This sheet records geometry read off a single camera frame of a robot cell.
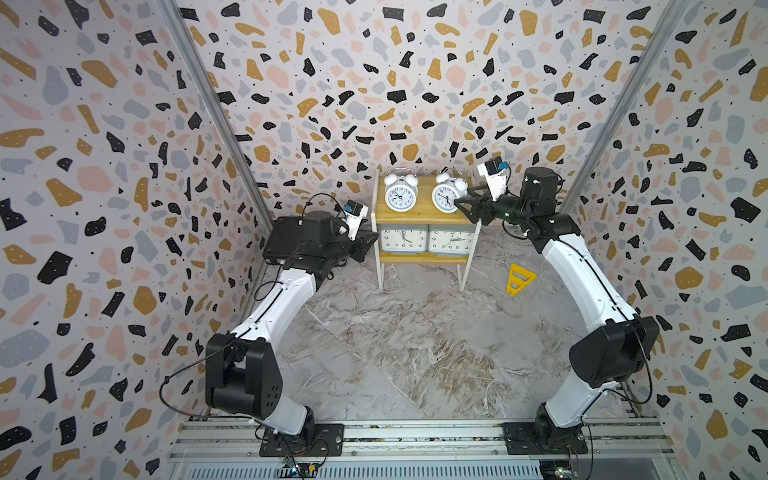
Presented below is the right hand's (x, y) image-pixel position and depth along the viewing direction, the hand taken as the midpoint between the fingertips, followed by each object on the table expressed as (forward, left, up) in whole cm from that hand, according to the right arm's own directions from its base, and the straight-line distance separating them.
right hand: (464, 195), depth 75 cm
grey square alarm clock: (+1, +16, -17) cm, 23 cm away
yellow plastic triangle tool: (+3, -25, -39) cm, 47 cm away
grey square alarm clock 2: (+1, +1, -18) cm, 18 cm away
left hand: (-4, +23, -10) cm, 25 cm away
